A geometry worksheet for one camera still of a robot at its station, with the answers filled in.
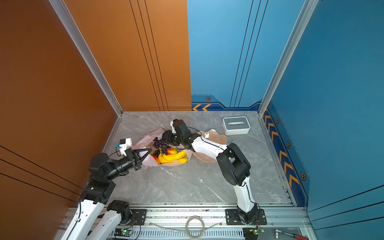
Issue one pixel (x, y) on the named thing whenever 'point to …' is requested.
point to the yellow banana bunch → (166, 158)
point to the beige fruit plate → (211, 135)
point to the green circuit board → (122, 232)
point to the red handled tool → (295, 236)
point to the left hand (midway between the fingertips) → (152, 149)
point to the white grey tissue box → (236, 125)
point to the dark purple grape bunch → (159, 144)
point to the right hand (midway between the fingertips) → (159, 138)
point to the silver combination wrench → (231, 140)
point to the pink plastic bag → (150, 162)
